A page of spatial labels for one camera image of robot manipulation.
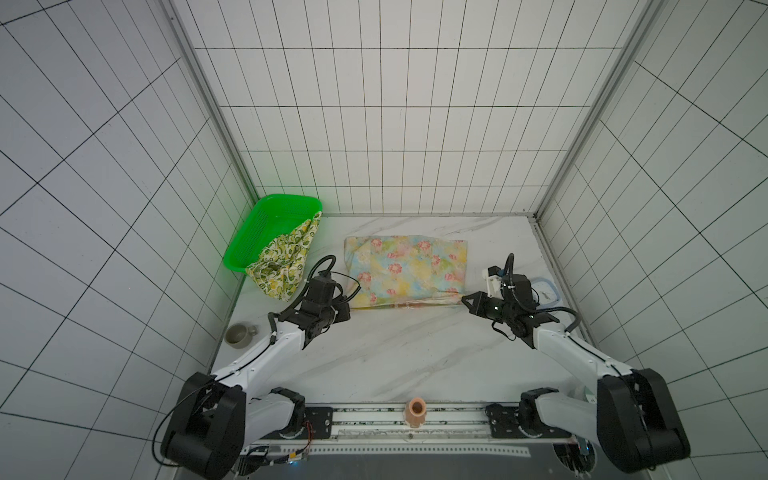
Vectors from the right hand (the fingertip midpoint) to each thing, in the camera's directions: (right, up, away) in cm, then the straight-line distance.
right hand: (465, 296), depth 87 cm
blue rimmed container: (+29, -1, +7) cm, 30 cm away
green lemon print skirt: (-57, +8, +5) cm, 58 cm away
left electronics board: (-53, -34, -17) cm, 66 cm away
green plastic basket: (-69, +26, +29) cm, 80 cm away
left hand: (-36, -5, -1) cm, 37 cm away
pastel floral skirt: (-17, +6, +14) cm, 23 cm away
